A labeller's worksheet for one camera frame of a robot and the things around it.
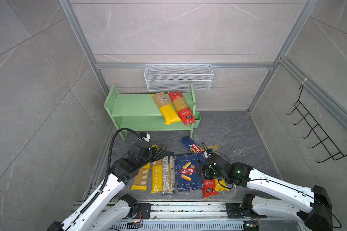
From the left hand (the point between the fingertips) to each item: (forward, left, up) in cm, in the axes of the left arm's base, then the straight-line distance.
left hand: (161, 147), depth 73 cm
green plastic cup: (+35, -25, -16) cm, 46 cm away
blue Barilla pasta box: (-8, -15, -17) cm, 23 cm away
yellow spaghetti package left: (-11, +13, -20) cm, 26 cm away
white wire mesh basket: (+53, -3, +8) cm, 53 cm away
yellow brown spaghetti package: (+16, -5, +8) cm, 18 cm away
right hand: (-9, -22, -11) cm, 26 cm away
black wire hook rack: (-11, -74, +11) cm, 76 cm away
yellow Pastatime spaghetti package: (-5, +4, -20) cm, 21 cm away
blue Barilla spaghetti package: (+11, -18, -18) cm, 28 cm away
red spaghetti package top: (+18, -13, +8) cm, 23 cm away
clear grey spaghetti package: (-6, -3, -18) cm, 19 cm away
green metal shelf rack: (+35, +17, -9) cm, 40 cm away
